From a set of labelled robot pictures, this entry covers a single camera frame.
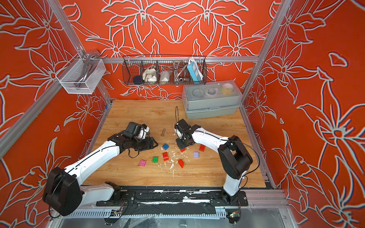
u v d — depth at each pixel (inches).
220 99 38.5
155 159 33.8
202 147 35.8
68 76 30.6
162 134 38.9
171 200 28.8
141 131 27.5
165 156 34.4
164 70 39.4
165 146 36.1
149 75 36.2
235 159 18.2
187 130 28.0
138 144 27.0
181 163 33.0
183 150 35.5
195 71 34.5
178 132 29.5
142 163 33.1
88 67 29.2
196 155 34.4
